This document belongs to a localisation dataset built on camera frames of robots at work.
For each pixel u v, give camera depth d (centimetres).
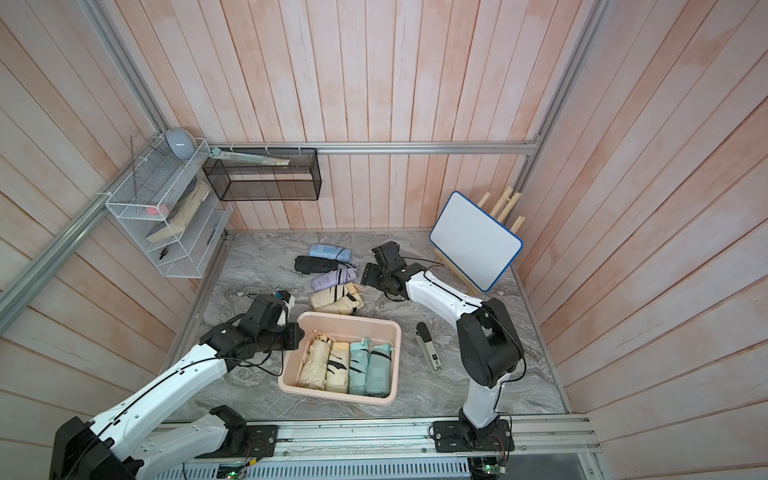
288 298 74
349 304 93
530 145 93
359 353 86
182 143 85
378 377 78
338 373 81
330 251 111
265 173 106
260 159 90
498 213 86
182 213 80
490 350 48
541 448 74
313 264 107
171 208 75
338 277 101
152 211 73
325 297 97
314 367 80
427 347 86
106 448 39
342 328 92
